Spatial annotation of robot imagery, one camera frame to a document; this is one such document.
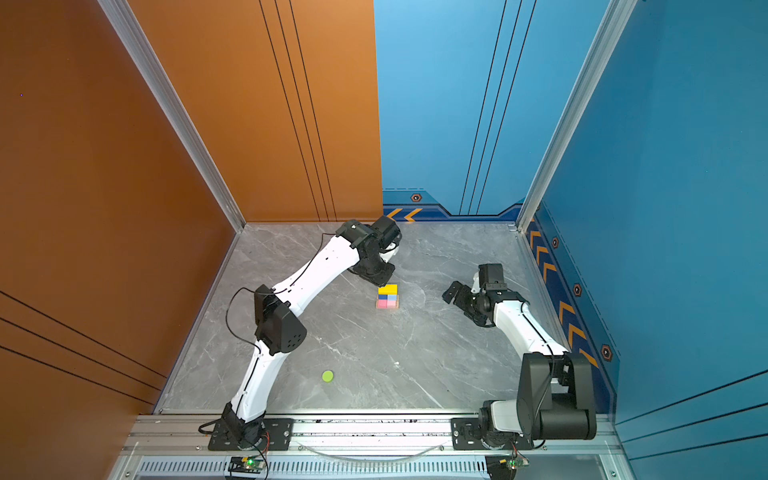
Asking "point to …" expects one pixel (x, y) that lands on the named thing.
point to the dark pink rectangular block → (382, 304)
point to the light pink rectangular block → (391, 304)
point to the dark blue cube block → (382, 296)
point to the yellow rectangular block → (388, 289)
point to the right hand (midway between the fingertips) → (452, 301)
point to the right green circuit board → (504, 467)
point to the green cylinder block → (328, 376)
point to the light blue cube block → (391, 297)
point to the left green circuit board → (251, 464)
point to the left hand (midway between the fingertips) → (384, 279)
